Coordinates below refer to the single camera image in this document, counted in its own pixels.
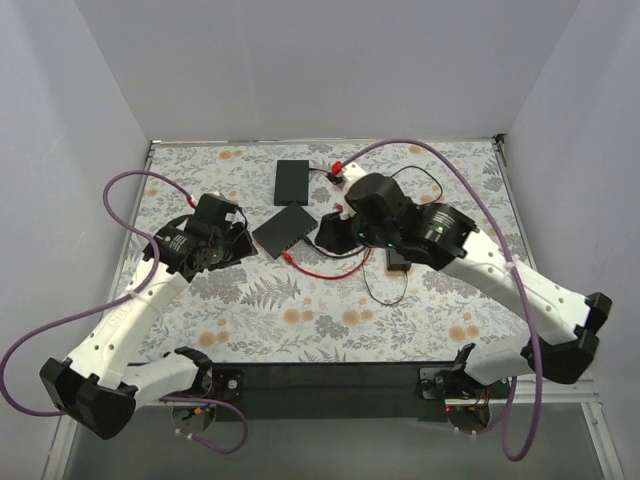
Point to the floral patterned table mat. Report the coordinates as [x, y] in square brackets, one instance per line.
[311, 308]

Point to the aluminium frame rail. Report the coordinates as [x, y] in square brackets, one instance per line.
[550, 387]

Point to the black rectangular box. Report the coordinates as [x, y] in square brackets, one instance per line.
[291, 182]

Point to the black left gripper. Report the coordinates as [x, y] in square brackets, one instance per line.
[236, 245]

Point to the black network switch with ports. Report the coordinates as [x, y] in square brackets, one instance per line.
[284, 229]

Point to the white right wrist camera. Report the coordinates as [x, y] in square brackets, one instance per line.
[343, 175]

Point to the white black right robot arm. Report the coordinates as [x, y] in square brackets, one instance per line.
[377, 214]

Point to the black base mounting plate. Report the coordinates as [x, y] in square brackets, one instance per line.
[305, 391]

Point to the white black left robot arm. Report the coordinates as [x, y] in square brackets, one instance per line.
[96, 384]

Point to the black power adapter brick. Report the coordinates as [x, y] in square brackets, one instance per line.
[396, 262]

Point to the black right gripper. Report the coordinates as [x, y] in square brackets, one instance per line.
[338, 234]

